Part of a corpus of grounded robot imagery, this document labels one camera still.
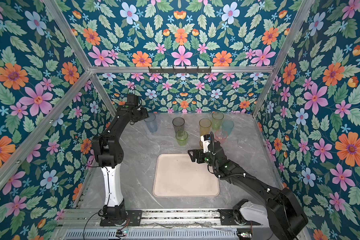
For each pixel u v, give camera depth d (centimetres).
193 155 72
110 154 58
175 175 88
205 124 105
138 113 87
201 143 74
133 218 73
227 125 99
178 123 95
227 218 73
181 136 101
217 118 101
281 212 40
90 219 71
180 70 93
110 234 70
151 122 102
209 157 68
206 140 72
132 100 80
